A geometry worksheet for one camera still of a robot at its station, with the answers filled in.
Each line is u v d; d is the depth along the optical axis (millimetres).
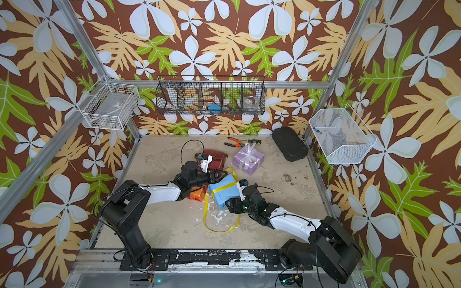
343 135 839
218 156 1000
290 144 1074
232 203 765
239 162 1000
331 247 420
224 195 860
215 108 947
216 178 786
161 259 744
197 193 845
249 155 1005
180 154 1142
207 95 968
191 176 731
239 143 1150
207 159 837
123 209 480
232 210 766
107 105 862
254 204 660
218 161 996
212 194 876
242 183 783
